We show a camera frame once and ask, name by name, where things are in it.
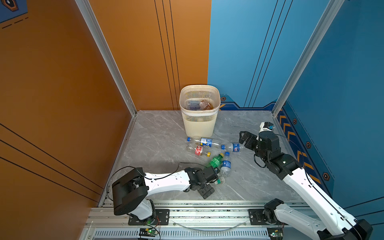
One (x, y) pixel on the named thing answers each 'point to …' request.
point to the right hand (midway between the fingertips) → (244, 135)
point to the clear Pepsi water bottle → (234, 147)
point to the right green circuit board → (275, 233)
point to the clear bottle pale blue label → (194, 105)
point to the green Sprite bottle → (216, 161)
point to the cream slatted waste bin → (199, 123)
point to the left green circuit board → (148, 232)
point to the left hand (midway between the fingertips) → (206, 184)
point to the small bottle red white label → (198, 150)
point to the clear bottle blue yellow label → (204, 141)
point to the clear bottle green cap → (221, 181)
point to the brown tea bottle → (205, 105)
